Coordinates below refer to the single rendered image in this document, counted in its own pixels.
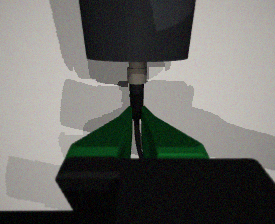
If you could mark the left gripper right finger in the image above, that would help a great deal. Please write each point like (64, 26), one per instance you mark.
(165, 141)

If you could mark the black cable plug with metal collar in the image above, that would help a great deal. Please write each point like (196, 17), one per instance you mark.
(136, 77)

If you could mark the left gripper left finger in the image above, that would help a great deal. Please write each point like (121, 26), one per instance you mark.
(108, 140)

